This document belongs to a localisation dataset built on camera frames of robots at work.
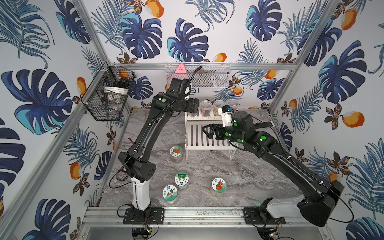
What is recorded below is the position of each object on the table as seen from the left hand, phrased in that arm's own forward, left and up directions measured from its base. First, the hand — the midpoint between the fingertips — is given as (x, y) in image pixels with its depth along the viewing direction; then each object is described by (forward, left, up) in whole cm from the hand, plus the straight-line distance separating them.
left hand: (191, 100), depth 75 cm
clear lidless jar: (-1, -7, -3) cm, 8 cm away
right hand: (-12, -9, -5) cm, 16 cm away
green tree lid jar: (-31, +2, -29) cm, 42 cm away
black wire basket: (+11, +54, -11) cm, 56 cm away
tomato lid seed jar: (-15, +7, -29) cm, 33 cm away
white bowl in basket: (+6, +41, -1) cm, 42 cm away
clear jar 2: (+3, -22, -3) cm, 22 cm away
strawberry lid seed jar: (-32, -16, -29) cm, 46 cm away
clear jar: (+1, -14, -4) cm, 14 cm away
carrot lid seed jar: (-38, +7, -29) cm, 48 cm away
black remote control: (+19, -52, -36) cm, 66 cm away
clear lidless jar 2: (-2, -1, -8) cm, 8 cm away
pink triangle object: (+24, +8, 0) cm, 25 cm away
